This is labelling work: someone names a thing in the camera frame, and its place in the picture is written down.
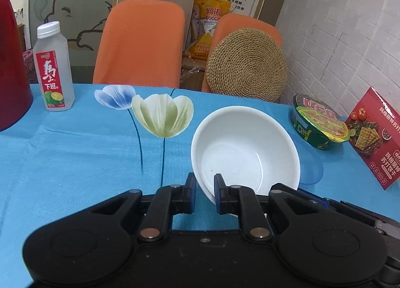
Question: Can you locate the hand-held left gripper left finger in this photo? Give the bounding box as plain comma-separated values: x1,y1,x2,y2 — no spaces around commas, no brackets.
84,172,197,243

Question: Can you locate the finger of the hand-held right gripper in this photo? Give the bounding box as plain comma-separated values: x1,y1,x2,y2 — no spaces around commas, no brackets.
294,189,386,232

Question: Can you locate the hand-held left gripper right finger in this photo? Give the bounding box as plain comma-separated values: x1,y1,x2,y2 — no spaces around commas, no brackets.
213,174,316,241

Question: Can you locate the white ceramic bowl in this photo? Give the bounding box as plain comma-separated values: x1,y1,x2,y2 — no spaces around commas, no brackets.
190,106,301,216

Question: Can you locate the blue translucent plastic bowl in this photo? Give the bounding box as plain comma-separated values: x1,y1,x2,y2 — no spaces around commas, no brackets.
292,138,325,186

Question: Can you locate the red cracker box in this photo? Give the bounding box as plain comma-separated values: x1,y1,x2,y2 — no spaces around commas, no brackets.
345,87,400,190

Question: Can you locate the green instant noodle bowl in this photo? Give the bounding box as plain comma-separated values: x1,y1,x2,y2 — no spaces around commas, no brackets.
292,93,352,151

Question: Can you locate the blue floral tablecloth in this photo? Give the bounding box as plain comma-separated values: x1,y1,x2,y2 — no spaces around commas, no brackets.
0,83,400,285

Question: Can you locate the round woven straw cushion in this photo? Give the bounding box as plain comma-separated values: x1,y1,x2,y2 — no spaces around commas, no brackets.
206,28,287,103

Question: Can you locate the orange chair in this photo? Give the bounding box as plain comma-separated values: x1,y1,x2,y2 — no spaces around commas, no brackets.
201,14,283,93
93,0,186,89

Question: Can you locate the yellow snack bag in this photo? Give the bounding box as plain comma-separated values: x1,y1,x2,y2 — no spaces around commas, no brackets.
184,0,233,60

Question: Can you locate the juice bottle with red label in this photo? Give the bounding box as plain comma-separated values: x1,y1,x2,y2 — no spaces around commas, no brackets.
33,21,76,112

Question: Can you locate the red thermos jug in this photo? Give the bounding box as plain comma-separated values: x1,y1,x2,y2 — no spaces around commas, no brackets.
0,0,34,132

